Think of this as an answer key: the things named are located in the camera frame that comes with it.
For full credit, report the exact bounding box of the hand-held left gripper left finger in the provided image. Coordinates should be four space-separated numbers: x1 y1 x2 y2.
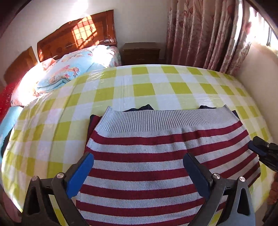
22 152 94 226

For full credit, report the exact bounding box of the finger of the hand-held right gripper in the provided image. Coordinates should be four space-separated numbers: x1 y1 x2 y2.
259 152 278 172
249 136 278 157

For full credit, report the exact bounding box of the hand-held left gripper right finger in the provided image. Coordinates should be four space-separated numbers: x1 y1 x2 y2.
183 152 255 226

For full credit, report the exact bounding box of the red white striped navy sweater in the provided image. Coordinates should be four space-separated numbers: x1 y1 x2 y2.
76 104 261 226

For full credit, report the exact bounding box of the plain light blue cloth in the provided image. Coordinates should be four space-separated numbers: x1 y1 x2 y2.
0 106 23 152

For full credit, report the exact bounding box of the yellow white checked bed cover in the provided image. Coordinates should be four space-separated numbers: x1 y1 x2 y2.
1 64 273 218

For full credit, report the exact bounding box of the pink floral pillow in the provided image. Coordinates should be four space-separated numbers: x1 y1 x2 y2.
11 58 57 107

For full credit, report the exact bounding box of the red blanket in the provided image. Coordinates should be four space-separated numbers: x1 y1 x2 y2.
0 84 17 122

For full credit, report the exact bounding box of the light blue floral quilt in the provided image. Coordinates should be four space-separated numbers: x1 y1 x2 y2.
36 45 121 94

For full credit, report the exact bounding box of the window with metal bars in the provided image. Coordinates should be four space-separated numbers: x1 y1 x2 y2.
250 6 278 47

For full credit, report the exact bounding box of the pink floral curtain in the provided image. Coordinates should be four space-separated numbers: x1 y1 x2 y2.
166 0 253 75

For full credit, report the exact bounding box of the small wooden headboard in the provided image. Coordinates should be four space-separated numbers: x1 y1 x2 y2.
4 46 38 82

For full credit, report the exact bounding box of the brown wooden nightstand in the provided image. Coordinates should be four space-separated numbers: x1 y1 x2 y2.
121 42 161 66

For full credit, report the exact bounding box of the large carved wooden headboard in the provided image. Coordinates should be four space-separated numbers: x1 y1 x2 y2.
37 9 118 62

